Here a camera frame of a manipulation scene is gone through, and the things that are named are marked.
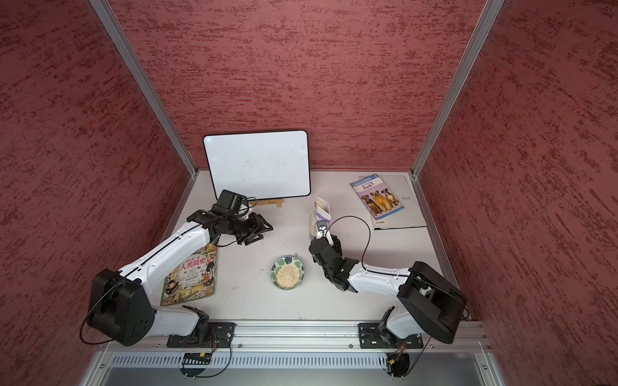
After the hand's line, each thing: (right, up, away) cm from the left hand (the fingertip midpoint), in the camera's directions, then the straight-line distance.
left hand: (268, 235), depth 81 cm
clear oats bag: (+19, +8, -2) cm, 20 cm away
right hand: (+19, -3, +7) cm, 20 cm away
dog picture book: (+45, +13, +26) cm, 53 cm away
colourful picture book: (-28, -17, +4) cm, 33 cm away
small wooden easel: (-4, +11, +19) cm, 22 cm away
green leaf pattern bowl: (+6, -14, +3) cm, 16 cm away
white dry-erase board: (-7, +26, +17) cm, 32 cm away
